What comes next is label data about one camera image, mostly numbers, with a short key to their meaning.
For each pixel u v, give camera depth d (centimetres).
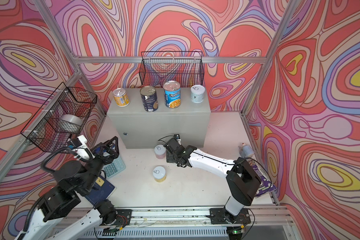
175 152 64
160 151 93
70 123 71
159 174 82
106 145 51
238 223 71
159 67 95
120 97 71
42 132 67
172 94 68
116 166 88
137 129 108
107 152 52
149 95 66
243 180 44
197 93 74
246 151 90
